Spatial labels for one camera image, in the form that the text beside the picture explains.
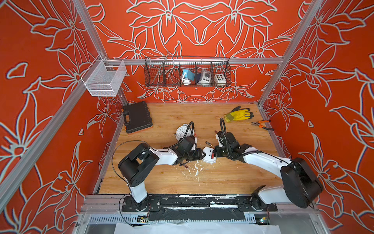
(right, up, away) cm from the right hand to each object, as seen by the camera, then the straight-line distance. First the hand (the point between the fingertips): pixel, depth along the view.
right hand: (210, 151), depth 87 cm
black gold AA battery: (0, +3, +8) cm, 8 cm away
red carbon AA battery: (+1, -3, -1) cm, 3 cm away
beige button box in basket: (+8, +47, +7) cm, 48 cm away
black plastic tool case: (-51, +21, +17) cm, 58 cm away
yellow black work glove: (+25, +23, +22) cm, 40 cm away
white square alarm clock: (-2, -4, -2) cm, 5 cm away
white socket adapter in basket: (-2, +46, +3) cm, 46 cm away
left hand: (-4, -2, +1) cm, 5 cm away
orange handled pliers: (+39, +16, +19) cm, 46 cm away
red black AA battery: (-15, -9, -2) cm, 17 cm away
